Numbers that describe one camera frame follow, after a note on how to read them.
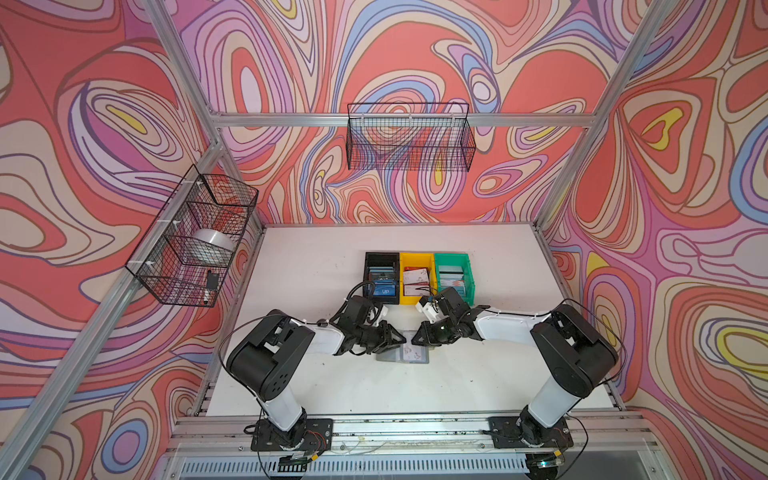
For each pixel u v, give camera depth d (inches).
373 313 29.6
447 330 30.2
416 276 40.1
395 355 33.9
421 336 32.3
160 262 26.2
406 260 39.5
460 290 38.9
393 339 34.0
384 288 38.8
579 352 18.6
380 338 31.0
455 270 41.3
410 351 34.1
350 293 29.5
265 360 18.6
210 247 27.7
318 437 28.3
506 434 28.7
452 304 29.1
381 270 40.2
